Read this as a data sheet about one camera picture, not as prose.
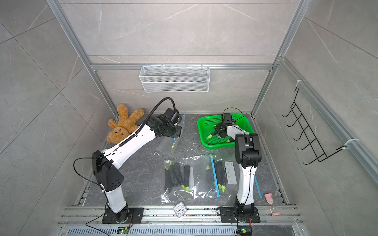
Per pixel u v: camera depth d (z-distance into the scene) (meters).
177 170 0.88
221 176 0.85
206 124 1.05
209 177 0.84
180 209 0.74
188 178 0.84
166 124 0.61
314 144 0.64
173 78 1.01
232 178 0.83
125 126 1.02
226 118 0.88
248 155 0.56
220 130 0.82
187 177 0.84
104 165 0.44
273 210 0.74
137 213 0.73
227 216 0.73
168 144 1.01
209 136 1.04
